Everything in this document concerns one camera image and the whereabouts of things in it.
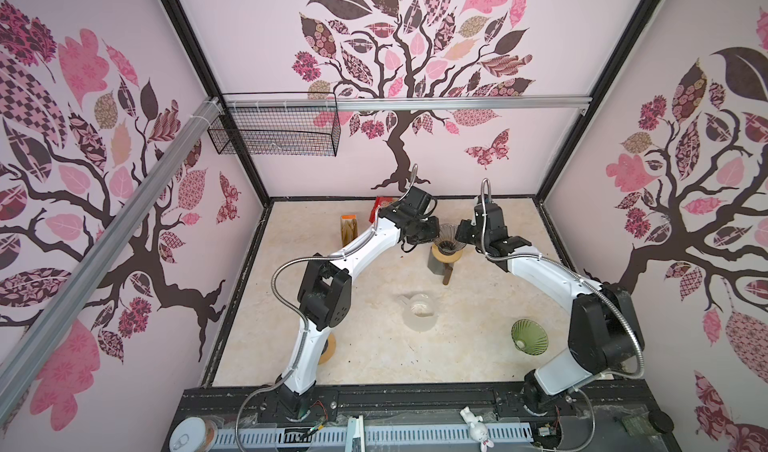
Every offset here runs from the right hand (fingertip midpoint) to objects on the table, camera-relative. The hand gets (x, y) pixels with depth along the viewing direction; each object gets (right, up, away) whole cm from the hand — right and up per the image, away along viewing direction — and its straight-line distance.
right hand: (462, 222), depth 90 cm
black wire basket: (-59, +32, +4) cm, 68 cm away
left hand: (-8, -5, 0) cm, 9 cm away
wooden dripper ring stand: (-8, -10, +1) cm, 13 cm away
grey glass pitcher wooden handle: (-7, -15, +3) cm, 16 cm away
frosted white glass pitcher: (-13, -28, -1) cm, 31 cm away
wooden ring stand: (-40, -36, -9) cm, 54 cm away
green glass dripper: (+17, -33, -8) cm, 38 cm away
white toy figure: (-2, -49, -23) cm, 54 cm away
